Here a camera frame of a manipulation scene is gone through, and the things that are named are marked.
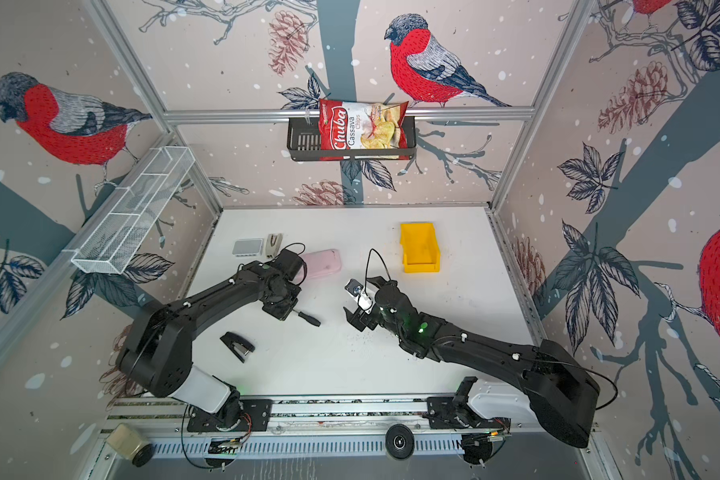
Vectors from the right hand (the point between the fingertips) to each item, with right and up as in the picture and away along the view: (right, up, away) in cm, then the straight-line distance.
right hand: (354, 297), depth 79 cm
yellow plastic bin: (+23, +12, +31) cm, 40 cm away
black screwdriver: (-14, -8, +7) cm, 17 cm away
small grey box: (-41, +12, +28) cm, 51 cm away
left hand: (-17, -3, +8) cm, 19 cm away
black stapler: (-34, -15, +4) cm, 37 cm away
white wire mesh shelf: (-59, +24, -2) cm, 64 cm away
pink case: (-12, +7, +24) cm, 27 cm away
